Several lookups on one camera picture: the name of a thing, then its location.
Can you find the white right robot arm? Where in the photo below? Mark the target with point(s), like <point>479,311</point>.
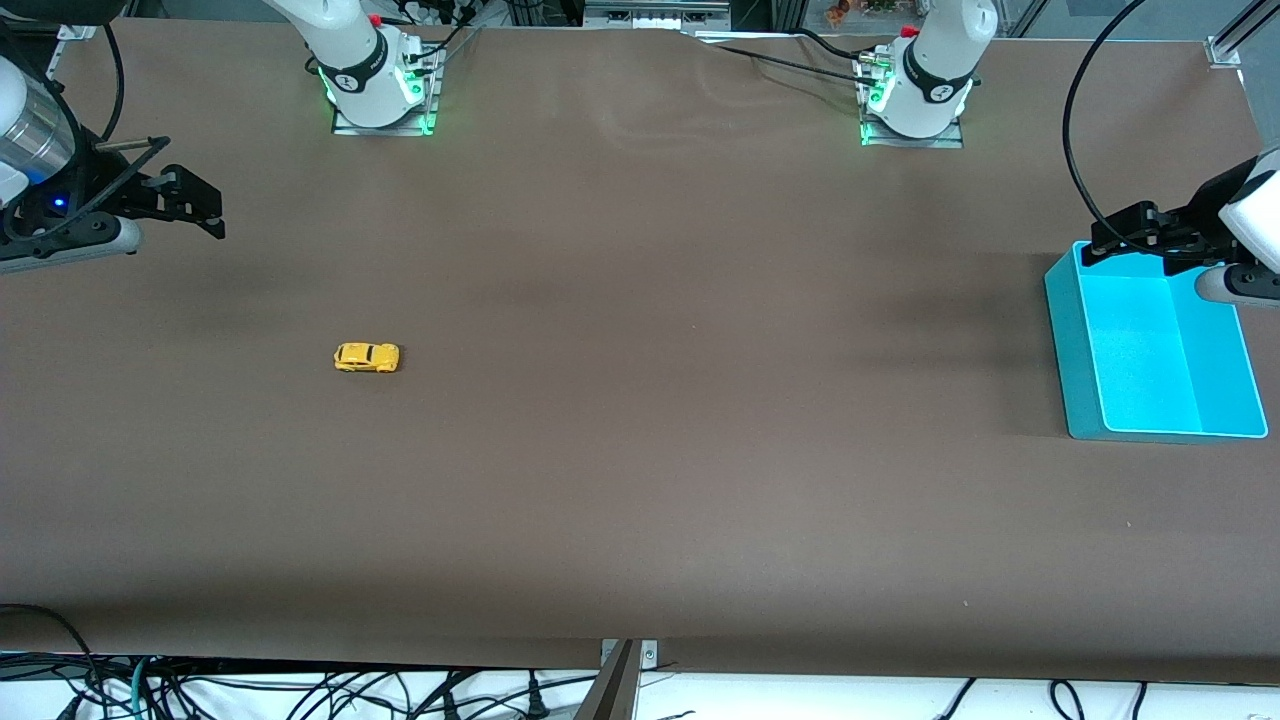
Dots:
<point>355,70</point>

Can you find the aluminium corner bracket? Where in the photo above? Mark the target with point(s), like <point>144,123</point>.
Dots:
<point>75,33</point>
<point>1225,50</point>

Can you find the white power strip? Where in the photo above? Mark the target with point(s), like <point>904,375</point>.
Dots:
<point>435,12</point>

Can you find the small orange figure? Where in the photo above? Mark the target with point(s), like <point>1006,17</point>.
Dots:
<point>838,10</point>

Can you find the small silver edge bracket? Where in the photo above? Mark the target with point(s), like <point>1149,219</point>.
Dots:
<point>648,655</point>

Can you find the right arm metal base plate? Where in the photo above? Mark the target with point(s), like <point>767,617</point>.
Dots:
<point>350,127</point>

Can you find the grey metal enclosure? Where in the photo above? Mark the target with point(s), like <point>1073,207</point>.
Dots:
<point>655,12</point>

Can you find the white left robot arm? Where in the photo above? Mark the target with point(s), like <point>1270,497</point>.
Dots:
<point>935,70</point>

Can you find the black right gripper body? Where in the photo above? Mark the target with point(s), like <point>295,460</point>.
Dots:
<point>112,194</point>

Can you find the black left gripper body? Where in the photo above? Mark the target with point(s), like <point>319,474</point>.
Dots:
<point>1203,214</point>

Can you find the turquoise plastic bin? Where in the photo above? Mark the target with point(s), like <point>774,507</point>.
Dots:
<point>1150,380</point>

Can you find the yellow beetle toy car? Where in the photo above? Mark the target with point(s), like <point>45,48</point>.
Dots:
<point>366,357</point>

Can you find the dark metal stand bar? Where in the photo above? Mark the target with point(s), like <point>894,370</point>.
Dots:
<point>610,695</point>

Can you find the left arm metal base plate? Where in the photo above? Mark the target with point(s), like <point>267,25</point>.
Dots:
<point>950,141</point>

